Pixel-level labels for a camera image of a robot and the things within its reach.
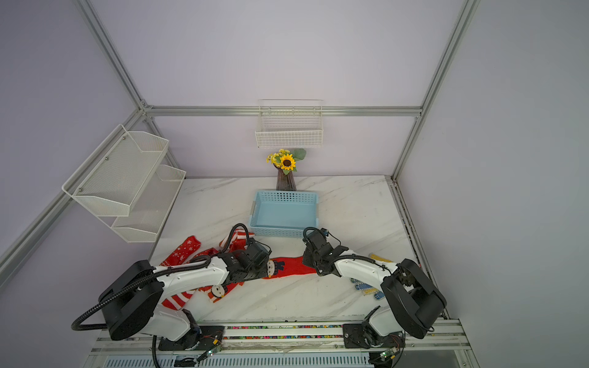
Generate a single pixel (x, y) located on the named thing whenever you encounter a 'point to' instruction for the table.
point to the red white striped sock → (235, 240)
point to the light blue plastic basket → (284, 213)
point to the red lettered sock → (181, 254)
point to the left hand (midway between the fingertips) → (263, 271)
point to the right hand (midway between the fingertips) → (310, 260)
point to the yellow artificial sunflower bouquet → (285, 160)
